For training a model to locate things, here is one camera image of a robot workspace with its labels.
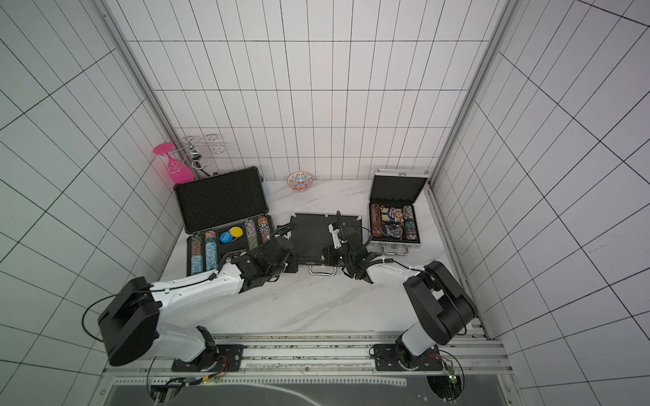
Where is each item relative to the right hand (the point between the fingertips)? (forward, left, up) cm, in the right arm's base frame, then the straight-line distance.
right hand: (327, 245), depth 92 cm
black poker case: (+11, +44, +2) cm, 45 cm away
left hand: (-8, +12, +2) cm, 14 cm away
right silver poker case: (+14, -27, -5) cm, 30 cm away
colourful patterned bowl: (+36, +16, -3) cm, 39 cm away
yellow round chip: (+4, +36, 0) cm, 36 cm away
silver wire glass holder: (+24, +51, +24) cm, 61 cm away
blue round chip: (+2, +39, 0) cm, 39 cm away
